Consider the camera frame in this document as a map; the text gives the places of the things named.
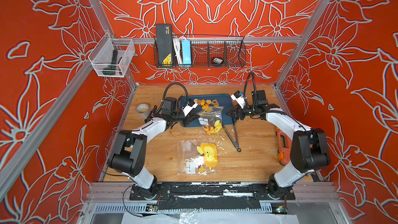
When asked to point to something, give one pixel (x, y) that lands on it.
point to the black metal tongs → (235, 143)
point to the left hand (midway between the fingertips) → (198, 114)
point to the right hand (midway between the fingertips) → (226, 111)
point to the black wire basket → (210, 51)
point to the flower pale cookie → (209, 101)
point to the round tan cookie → (195, 100)
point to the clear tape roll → (143, 110)
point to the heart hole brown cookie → (215, 102)
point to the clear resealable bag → (211, 118)
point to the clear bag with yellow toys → (197, 157)
